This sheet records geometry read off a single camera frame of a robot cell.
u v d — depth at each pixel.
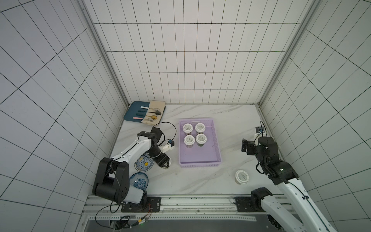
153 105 1.18
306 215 0.42
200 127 0.96
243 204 0.73
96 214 0.64
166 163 0.76
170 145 0.78
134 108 1.18
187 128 0.96
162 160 0.73
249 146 0.66
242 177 0.76
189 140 0.90
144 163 0.87
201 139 0.90
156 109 1.15
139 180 0.80
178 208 0.73
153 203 0.73
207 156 0.90
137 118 1.11
